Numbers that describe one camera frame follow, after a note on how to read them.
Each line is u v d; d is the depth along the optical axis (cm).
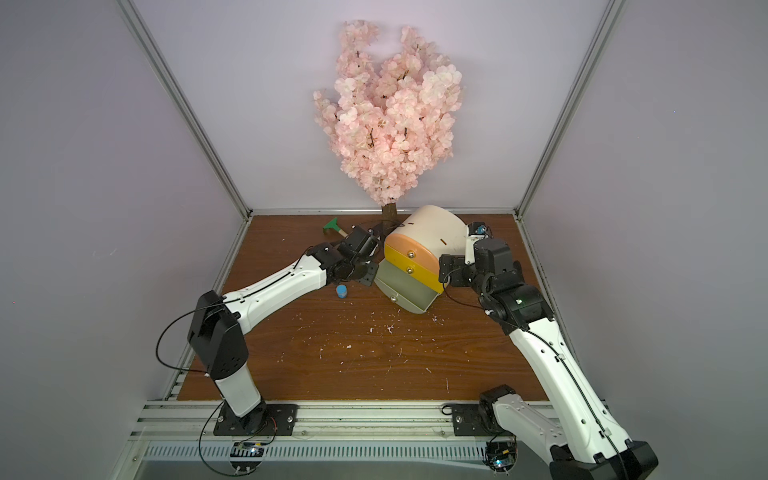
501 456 70
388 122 62
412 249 82
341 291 95
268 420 72
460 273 63
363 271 75
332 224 113
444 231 87
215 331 45
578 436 37
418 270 83
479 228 60
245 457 71
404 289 88
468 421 72
